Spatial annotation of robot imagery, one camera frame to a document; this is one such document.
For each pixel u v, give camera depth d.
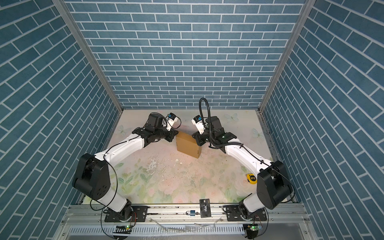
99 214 0.75
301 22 0.76
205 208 0.76
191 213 0.74
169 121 0.79
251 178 0.84
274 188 0.43
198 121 0.72
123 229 0.72
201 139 0.73
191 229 0.70
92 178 0.44
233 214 0.74
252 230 0.72
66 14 0.72
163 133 0.75
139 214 0.74
